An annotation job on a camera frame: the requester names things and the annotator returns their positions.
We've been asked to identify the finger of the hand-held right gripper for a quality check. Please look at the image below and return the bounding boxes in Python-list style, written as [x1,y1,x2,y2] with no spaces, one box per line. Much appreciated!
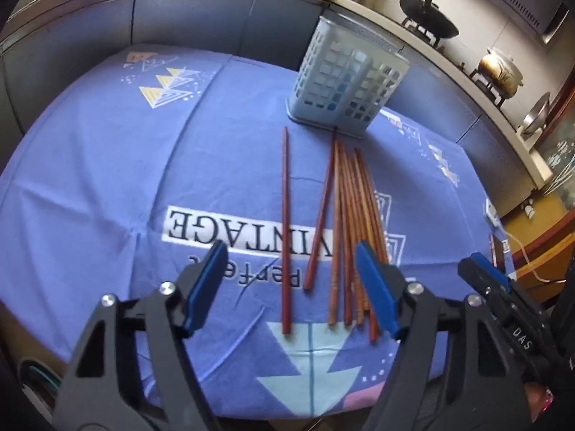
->
[469,252,515,290]
[457,258,499,306]

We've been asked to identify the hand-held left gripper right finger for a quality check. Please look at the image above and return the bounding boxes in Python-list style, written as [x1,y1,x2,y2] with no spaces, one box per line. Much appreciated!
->
[355,241,531,431]

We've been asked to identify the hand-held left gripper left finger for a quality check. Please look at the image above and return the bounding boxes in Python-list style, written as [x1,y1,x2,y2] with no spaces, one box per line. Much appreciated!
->
[53,240,230,431]

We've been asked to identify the group of wooden chopsticks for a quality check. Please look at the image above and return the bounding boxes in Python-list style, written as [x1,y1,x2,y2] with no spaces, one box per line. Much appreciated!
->
[328,139,391,342]

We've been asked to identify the dark red wooden chopstick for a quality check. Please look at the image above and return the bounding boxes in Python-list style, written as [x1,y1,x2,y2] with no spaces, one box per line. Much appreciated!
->
[303,126,339,292]
[281,126,293,335]

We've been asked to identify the pale blue plastic utensil basket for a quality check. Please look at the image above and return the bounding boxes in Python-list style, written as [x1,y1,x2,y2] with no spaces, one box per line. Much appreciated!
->
[284,15,411,139]

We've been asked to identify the white power strip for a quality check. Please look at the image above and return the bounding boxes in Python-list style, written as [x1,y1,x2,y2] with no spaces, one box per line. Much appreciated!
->
[483,198,501,230]

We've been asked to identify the brown wooden cabinet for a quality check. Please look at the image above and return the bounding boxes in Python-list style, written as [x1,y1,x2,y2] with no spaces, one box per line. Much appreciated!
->
[498,207,575,306]

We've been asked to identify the patterned glass door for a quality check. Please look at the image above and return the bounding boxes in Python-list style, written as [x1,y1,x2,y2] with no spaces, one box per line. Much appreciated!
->
[534,67,575,209]

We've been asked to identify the blue printed tablecloth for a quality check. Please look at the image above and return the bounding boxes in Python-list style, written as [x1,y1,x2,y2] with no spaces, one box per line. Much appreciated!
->
[0,44,506,418]

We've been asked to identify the stainless steel bowl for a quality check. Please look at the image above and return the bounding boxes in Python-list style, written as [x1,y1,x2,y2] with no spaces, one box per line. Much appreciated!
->
[516,92,552,144]

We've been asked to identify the black gas stove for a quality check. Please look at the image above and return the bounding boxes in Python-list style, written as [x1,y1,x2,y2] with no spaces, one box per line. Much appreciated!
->
[400,15,517,111]

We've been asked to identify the dark round container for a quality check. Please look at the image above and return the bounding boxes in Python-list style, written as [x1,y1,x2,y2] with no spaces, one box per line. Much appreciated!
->
[17,357,63,418]

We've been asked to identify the black wok with lid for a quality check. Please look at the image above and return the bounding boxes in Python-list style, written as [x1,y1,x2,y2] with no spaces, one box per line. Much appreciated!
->
[399,0,460,41]

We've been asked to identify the grey range hood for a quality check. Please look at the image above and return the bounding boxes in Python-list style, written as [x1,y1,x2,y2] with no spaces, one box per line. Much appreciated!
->
[442,0,569,43]

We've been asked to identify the white cable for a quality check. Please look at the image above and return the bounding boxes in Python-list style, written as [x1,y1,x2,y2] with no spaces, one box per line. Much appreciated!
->
[498,229,562,283]

